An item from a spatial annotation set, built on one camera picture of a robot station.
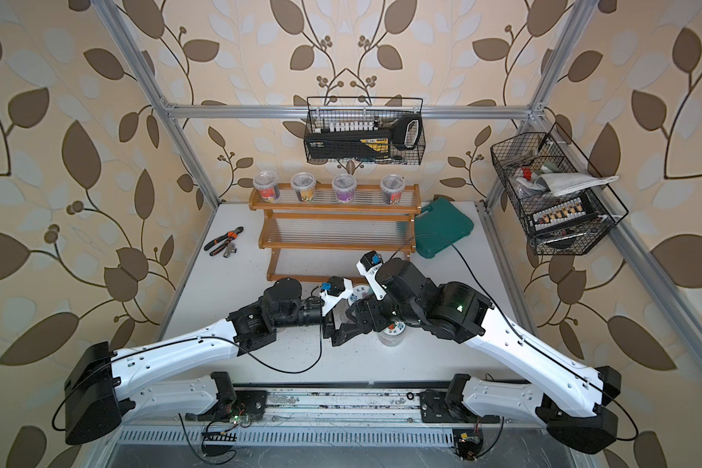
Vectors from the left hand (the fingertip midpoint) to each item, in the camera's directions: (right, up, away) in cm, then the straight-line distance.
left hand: (364, 310), depth 65 cm
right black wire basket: (+46, +40, +21) cm, 64 cm away
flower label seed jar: (-1, +5, -1) cm, 5 cm away
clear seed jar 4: (+8, +30, +12) cm, 33 cm away
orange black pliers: (-51, +17, +45) cm, 71 cm away
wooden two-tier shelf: (-14, +17, +45) cm, 50 cm away
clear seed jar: (-27, +31, +14) cm, 43 cm away
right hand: (-1, +1, 0) cm, 2 cm away
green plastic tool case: (+31, +21, +51) cm, 63 cm away
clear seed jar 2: (-17, +31, +14) cm, 38 cm away
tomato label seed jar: (+8, -10, +14) cm, 19 cm away
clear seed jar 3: (-5, +31, +13) cm, 34 cm away
